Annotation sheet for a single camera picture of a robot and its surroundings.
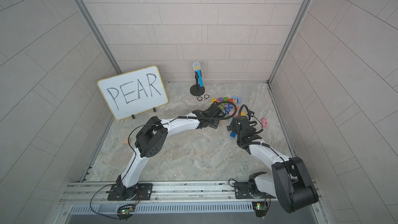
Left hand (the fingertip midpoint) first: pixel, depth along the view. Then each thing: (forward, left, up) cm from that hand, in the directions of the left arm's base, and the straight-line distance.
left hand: (217, 120), depth 96 cm
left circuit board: (-46, +41, +2) cm, 61 cm away
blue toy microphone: (+24, +14, +22) cm, 35 cm away
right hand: (-3, -12, +3) cm, 13 cm away
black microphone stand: (+25, +15, 0) cm, 29 cm away
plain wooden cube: (-14, +53, -1) cm, 55 cm away
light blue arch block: (+15, -15, +2) cm, 21 cm away
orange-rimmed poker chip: (+18, +12, -1) cm, 22 cm away
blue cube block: (-10, -8, +1) cm, 13 cm away
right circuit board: (-44, -17, -1) cm, 48 cm away
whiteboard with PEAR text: (+10, +51, +13) cm, 54 cm away
